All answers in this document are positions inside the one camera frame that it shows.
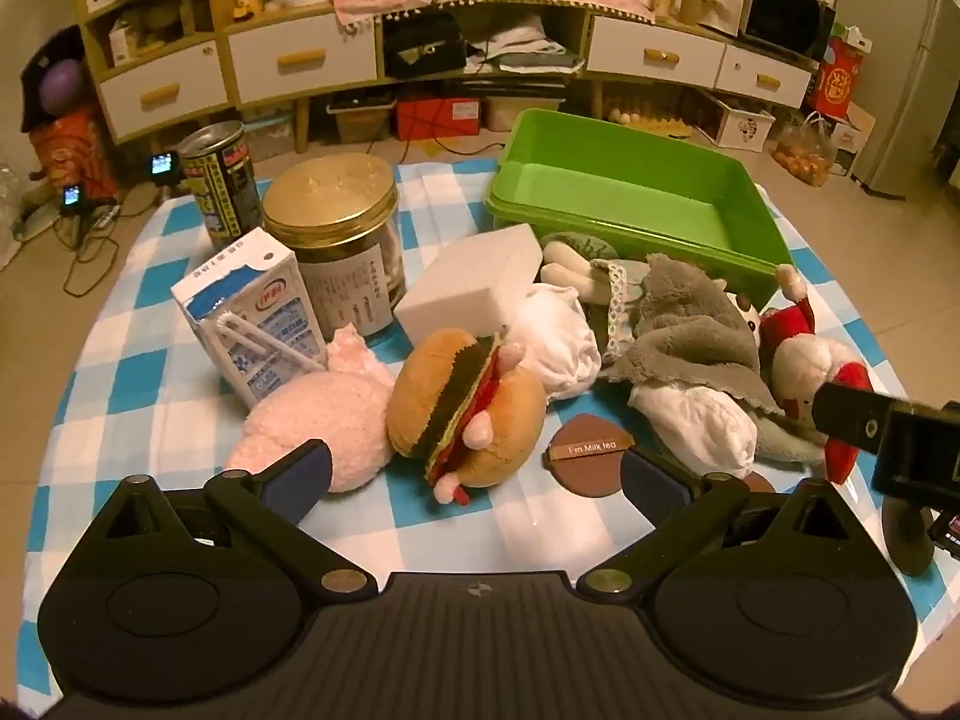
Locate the red white santa plush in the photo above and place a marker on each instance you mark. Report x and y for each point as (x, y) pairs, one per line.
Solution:
(802, 360)

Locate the hamburger plush toy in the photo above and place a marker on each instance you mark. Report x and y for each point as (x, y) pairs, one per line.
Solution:
(442, 390)

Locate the egg tray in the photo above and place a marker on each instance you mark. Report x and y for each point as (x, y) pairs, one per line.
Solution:
(649, 121)

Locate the purple ball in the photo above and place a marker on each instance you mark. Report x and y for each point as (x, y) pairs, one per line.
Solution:
(60, 86)

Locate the black yellow drink can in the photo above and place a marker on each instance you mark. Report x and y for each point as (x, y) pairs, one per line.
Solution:
(221, 180)

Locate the black microwave oven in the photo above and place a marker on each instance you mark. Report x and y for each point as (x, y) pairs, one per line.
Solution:
(787, 15)

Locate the glass jar gold lid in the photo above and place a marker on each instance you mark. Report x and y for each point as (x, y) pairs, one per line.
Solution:
(330, 232)

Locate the white sponge block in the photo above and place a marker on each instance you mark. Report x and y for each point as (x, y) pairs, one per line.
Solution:
(465, 277)

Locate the white storage box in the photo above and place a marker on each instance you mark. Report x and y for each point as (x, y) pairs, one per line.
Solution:
(742, 124)

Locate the lace cuff knitted glove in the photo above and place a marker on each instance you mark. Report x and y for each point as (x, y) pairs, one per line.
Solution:
(600, 277)

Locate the grey refrigerator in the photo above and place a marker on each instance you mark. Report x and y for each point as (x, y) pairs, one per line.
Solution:
(915, 90)

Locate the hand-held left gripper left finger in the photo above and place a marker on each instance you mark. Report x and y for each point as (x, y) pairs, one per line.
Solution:
(304, 476)

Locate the black bag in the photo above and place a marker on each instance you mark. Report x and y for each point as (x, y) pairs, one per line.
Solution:
(424, 45)

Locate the red cardboard box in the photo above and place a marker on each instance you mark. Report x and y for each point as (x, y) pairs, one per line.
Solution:
(435, 120)

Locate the bag of oranges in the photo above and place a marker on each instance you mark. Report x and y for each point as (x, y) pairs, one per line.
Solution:
(806, 154)

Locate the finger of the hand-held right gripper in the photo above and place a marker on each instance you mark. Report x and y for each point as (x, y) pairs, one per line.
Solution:
(855, 420)

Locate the blue white milk carton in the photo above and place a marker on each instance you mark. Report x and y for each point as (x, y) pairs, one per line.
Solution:
(247, 307)

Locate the folded clothes stack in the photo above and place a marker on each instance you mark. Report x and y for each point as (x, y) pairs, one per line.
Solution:
(525, 49)

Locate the white satin cloth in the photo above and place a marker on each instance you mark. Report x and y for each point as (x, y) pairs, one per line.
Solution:
(697, 420)
(559, 345)

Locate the white cabinet drawer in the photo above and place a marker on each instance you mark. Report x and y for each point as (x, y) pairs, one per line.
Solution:
(161, 90)
(300, 60)
(652, 52)
(765, 79)

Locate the pink plush toy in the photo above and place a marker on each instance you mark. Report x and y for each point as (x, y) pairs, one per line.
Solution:
(315, 412)

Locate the brown powder puff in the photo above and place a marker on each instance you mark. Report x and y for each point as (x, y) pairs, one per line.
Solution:
(757, 481)
(589, 461)

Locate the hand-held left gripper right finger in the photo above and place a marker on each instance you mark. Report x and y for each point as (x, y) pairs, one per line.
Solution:
(654, 486)

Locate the grey fluffy towel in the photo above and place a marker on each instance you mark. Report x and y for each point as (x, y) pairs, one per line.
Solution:
(690, 322)

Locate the red gift box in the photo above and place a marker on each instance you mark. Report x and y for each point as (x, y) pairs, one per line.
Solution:
(836, 82)

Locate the green plastic bin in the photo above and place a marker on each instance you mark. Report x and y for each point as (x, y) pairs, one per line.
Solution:
(637, 180)

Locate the blue white checked tablecloth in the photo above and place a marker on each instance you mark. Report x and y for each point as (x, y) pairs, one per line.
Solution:
(150, 390)

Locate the long wooden cabinet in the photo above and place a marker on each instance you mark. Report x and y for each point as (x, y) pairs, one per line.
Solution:
(217, 22)

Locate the small camera with screen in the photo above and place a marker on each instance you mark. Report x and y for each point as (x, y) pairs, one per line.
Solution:
(71, 196)
(163, 165)

